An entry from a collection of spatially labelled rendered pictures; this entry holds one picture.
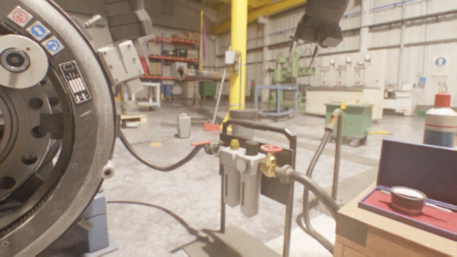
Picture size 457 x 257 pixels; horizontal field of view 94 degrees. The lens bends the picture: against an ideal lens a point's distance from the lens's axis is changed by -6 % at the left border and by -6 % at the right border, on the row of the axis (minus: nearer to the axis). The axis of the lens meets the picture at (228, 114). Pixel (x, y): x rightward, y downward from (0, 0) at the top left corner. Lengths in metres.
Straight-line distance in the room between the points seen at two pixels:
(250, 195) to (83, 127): 0.57
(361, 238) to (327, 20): 0.40
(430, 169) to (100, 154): 0.78
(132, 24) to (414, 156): 0.64
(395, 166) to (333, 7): 0.39
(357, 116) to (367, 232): 2.83
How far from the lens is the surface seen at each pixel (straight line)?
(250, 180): 0.84
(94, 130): 0.68
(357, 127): 3.29
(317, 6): 0.47
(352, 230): 0.50
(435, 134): 0.76
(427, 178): 0.64
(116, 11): 0.49
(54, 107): 1.00
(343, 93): 6.22
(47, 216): 0.73
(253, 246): 1.15
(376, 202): 0.56
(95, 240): 1.19
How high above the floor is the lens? 0.69
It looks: 6 degrees down
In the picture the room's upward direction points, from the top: 1 degrees clockwise
